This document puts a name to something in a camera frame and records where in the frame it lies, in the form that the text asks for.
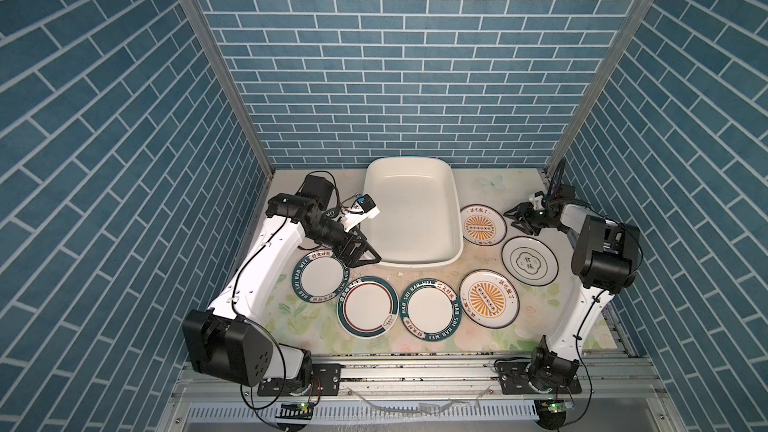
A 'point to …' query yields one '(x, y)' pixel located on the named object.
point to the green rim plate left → (319, 276)
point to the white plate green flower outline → (530, 261)
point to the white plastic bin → (419, 224)
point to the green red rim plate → (368, 307)
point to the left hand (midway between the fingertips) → (369, 247)
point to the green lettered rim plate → (430, 310)
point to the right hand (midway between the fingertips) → (510, 214)
